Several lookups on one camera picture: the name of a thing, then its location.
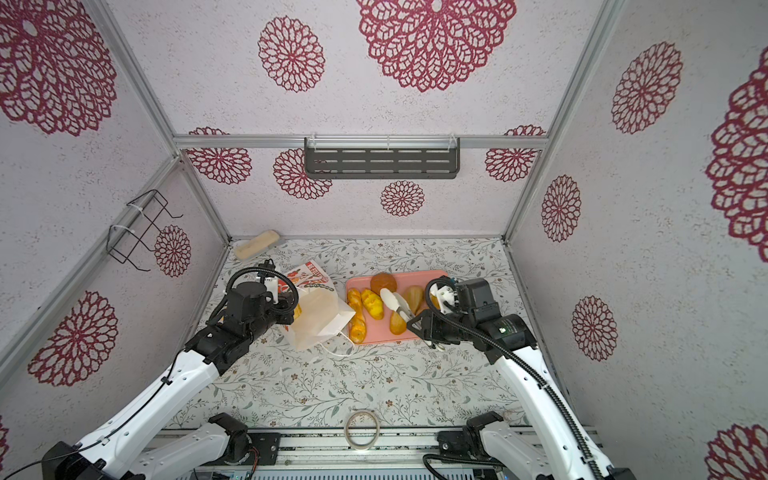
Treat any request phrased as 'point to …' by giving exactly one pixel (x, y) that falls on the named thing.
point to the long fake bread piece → (357, 324)
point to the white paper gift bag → (320, 311)
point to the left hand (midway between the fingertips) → (291, 300)
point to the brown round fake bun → (383, 280)
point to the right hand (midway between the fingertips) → (413, 322)
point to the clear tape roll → (353, 444)
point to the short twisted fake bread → (373, 303)
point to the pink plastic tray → (379, 330)
